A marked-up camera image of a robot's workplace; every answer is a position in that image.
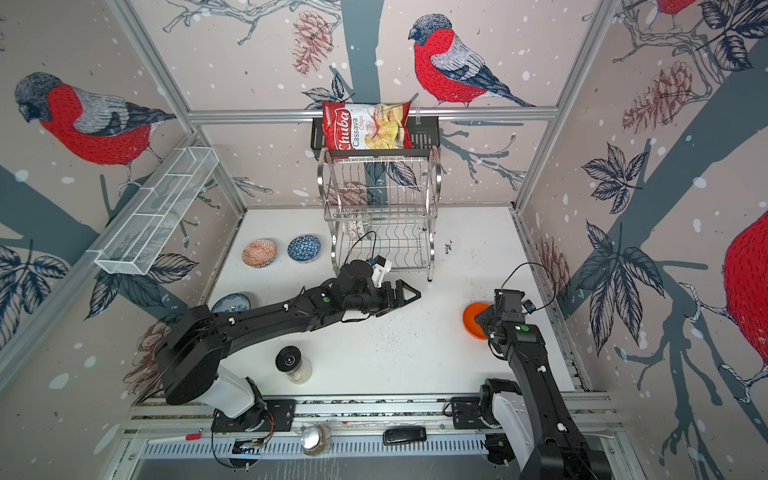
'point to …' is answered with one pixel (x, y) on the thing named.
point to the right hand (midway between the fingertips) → (484, 325)
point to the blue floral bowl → (232, 303)
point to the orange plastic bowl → (470, 312)
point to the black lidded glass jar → (289, 359)
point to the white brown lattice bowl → (352, 228)
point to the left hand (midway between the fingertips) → (413, 303)
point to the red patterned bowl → (259, 253)
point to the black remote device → (404, 435)
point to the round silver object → (316, 439)
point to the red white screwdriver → (189, 437)
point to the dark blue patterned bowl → (304, 249)
